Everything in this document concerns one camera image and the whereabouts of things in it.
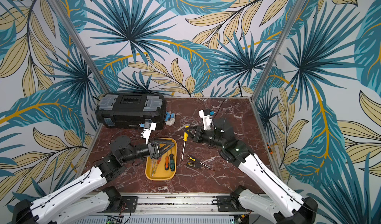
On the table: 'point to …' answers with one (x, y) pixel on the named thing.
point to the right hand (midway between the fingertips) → (185, 130)
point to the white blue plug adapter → (169, 118)
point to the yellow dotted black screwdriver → (194, 164)
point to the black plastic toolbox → (130, 110)
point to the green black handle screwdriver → (172, 163)
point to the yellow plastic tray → (164, 167)
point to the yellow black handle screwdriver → (197, 160)
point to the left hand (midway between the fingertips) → (172, 146)
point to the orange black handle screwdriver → (166, 164)
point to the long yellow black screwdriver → (185, 137)
